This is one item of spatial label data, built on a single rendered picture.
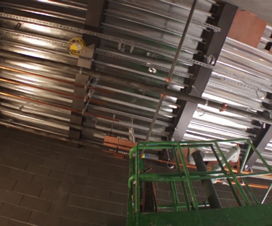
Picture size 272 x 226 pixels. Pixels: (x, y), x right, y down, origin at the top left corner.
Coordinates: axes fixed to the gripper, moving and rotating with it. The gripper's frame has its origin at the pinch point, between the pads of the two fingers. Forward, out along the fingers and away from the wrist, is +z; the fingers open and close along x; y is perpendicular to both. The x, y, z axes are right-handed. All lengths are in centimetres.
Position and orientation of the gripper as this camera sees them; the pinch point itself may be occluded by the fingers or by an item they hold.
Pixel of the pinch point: (232, 181)
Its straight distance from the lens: 286.3
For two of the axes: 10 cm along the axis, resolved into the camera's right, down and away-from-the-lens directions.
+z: 8.5, 5.0, -1.5
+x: -3.4, 7.5, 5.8
